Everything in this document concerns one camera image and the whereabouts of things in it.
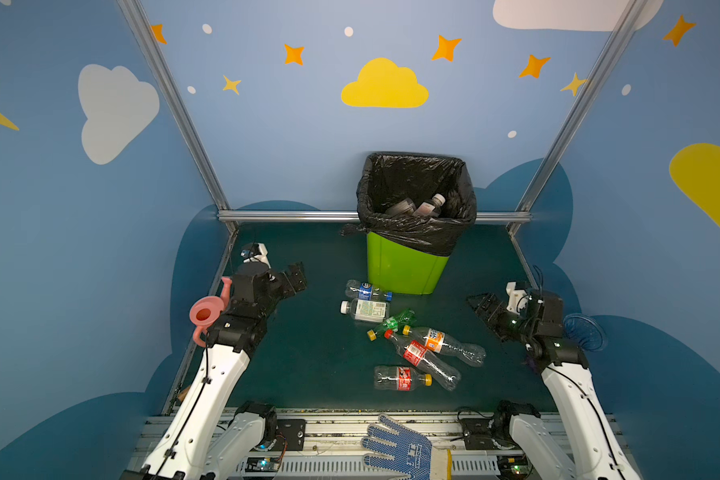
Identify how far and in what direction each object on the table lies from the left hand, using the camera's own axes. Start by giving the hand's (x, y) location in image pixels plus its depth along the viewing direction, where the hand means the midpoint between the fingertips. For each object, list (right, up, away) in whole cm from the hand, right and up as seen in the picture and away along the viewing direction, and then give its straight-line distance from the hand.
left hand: (293, 268), depth 75 cm
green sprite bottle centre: (+28, -17, +14) cm, 35 cm away
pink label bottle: (+40, +18, +20) cm, 48 cm away
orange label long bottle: (+40, -22, +11) cm, 47 cm away
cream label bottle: (+32, +20, +24) cm, 45 cm away
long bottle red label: (+42, -31, +9) cm, 53 cm away
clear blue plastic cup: (+73, -15, -2) cm, 75 cm away
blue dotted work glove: (+31, -46, -3) cm, 56 cm away
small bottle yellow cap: (+28, -30, +3) cm, 41 cm away
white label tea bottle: (+19, -15, +18) cm, 30 cm away
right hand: (+49, -10, +4) cm, 50 cm away
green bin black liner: (+31, +4, +9) cm, 32 cm away
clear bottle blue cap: (+19, -9, +21) cm, 30 cm away
